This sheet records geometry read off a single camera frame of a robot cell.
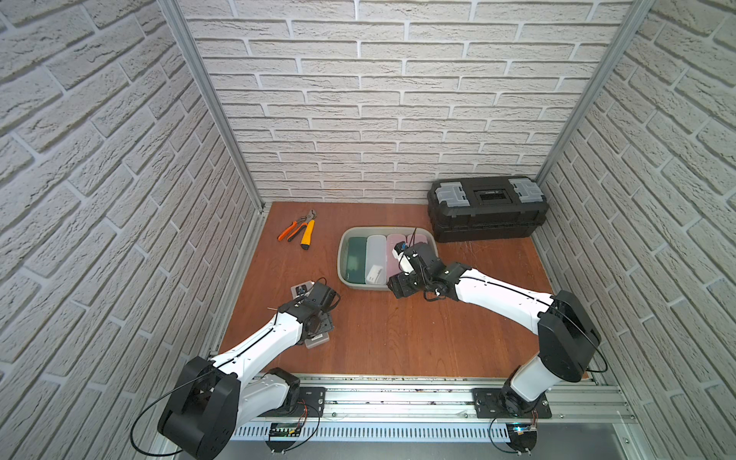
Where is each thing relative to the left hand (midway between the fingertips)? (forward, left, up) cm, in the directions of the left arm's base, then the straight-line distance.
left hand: (321, 319), depth 86 cm
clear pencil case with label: (+22, -17, +1) cm, 28 cm away
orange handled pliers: (+41, +13, -2) cm, 43 cm away
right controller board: (-30, -54, -2) cm, 62 cm away
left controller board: (-28, +8, -6) cm, 29 cm away
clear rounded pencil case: (+7, -24, +22) cm, 33 cm away
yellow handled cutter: (+34, +10, -2) cm, 35 cm away
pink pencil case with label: (+30, -33, +3) cm, 45 cm away
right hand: (+9, -25, +8) cm, 28 cm away
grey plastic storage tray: (+32, -13, +4) cm, 35 cm away
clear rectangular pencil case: (-7, 0, +1) cm, 7 cm away
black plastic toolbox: (+34, -56, +15) cm, 67 cm away
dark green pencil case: (+22, -10, 0) cm, 24 cm away
